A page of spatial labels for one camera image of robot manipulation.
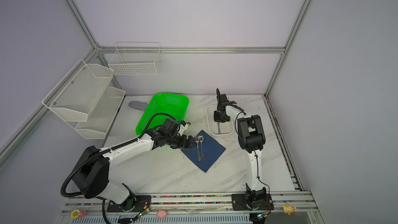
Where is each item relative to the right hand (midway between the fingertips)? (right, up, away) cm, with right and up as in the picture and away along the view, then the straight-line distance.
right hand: (217, 118), depth 104 cm
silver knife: (+1, -8, -4) cm, 9 cm away
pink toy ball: (-29, -42, -35) cm, 61 cm away
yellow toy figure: (+29, -38, -37) cm, 60 cm away
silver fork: (-12, -19, -16) cm, 27 cm away
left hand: (-16, -13, -22) cm, 31 cm away
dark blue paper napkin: (-4, -18, -14) cm, 23 cm away
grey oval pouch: (-57, +10, +7) cm, 59 cm away
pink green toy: (-65, -40, -37) cm, 85 cm away
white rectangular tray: (+6, -7, -4) cm, 10 cm away
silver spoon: (-11, -12, -9) cm, 18 cm away
